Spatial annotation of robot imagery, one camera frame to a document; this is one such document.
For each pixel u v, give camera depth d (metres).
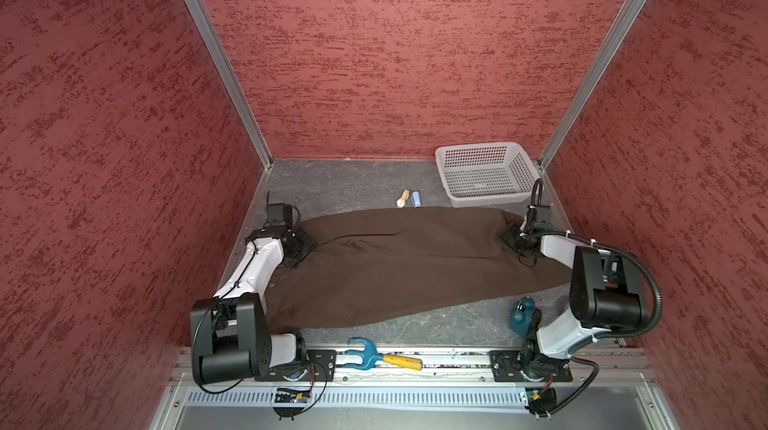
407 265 0.92
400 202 1.07
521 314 0.76
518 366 0.73
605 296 0.47
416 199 1.06
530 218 0.77
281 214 0.70
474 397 0.77
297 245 0.79
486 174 1.18
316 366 0.73
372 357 0.74
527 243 0.73
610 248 0.49
